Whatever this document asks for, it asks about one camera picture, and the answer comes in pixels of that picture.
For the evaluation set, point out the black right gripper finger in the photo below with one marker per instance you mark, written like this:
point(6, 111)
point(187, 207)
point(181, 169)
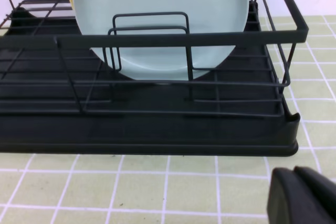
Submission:
point(301, 195)

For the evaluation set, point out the black plastic drip tray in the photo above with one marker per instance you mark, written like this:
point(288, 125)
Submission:
point(155, 134)

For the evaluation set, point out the light green plate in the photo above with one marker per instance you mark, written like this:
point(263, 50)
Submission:
point(94, 17)

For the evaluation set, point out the black wire dish rack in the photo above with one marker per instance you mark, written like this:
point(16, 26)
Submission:
point(168, 40)

